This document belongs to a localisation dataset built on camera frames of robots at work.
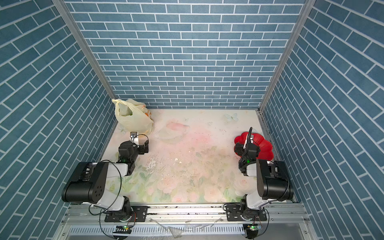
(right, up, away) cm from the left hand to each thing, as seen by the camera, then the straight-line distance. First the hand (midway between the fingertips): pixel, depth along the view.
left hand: (142, 140), depth 94 cm
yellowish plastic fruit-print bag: (-2, +15, -9) cm, 17 cm away
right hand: (+67, -3, +1) cm, 67 cm away
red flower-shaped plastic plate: (+77, -7, -4) cm, 77 cm away
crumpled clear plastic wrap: (+25, -41, -24) cm, 53 cm away
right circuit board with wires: (+61, -41, -23) cm, 77 cm away
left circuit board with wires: (-2, -41, -21) cm, 46 cm away
